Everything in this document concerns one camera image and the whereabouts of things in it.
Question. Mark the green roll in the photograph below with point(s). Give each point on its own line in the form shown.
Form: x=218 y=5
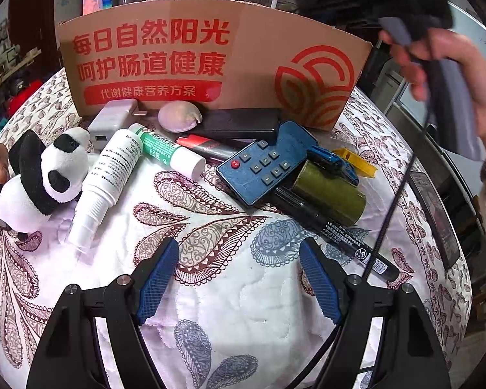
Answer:
x=332 y=196

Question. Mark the paisley printed quilt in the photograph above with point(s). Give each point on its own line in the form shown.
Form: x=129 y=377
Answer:
x=235 y=291

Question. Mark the black rectangular remote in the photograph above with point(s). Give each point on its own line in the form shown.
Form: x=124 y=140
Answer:
x=239 y=123

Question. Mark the blue toy car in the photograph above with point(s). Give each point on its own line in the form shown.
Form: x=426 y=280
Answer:
x=332 y=162

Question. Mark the pale seashell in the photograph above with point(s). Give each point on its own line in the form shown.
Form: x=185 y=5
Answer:
x=180 y=117

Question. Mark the green and white tube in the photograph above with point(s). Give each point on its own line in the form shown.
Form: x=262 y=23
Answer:
x=166 y=150

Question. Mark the panda plush toy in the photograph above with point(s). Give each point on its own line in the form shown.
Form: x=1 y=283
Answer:
x=36 y=178

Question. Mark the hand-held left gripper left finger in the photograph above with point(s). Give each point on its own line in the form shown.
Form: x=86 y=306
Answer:
x=158 y=283

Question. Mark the black marker pen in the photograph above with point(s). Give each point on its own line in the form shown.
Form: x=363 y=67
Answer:
x=340 y=239

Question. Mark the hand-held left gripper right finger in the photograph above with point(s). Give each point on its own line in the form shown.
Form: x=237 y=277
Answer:
x=320 y=283

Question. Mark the white charger block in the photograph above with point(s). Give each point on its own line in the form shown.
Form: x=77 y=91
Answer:
x=109 y=123

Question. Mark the red and black marker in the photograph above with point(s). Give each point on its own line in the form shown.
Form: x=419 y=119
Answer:
x=210 y=148

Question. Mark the person's right hand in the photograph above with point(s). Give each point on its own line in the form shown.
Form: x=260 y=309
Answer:
x=482 y=89

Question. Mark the television screen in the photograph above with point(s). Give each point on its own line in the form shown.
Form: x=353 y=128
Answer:
x=98 y=0

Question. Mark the black flat device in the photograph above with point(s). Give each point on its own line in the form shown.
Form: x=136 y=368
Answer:
x=435 y=219

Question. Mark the blue remote control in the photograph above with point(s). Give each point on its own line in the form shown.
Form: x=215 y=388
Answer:
x=263 y=162

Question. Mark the white spray bottle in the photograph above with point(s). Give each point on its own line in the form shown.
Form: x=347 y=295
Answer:
x=109 y=170

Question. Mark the brown cardboard box red print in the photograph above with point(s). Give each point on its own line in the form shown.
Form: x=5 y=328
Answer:
x=251 y=65

